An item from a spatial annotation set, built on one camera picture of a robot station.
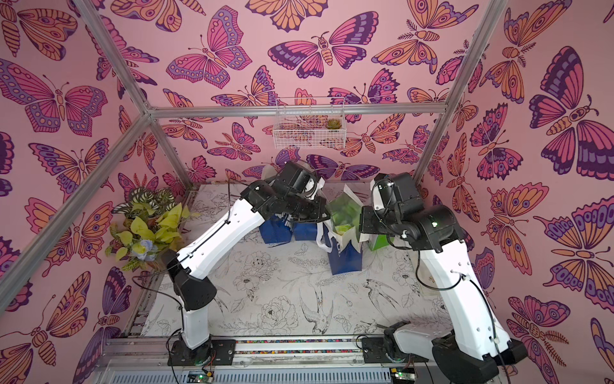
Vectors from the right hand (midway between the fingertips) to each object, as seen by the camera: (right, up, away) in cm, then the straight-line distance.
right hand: (364, 216), depth 65 cm
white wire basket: (-15, +36, +30) cm, 49 cm away
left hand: (-8, 0, +5) cm, 9 cm away
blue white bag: (-17, -7, +30) cm, 35 cm away
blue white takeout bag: (-7, -6, 0) cm, 9 cm away
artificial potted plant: (-67, -3, +11) cm, 68 cm away
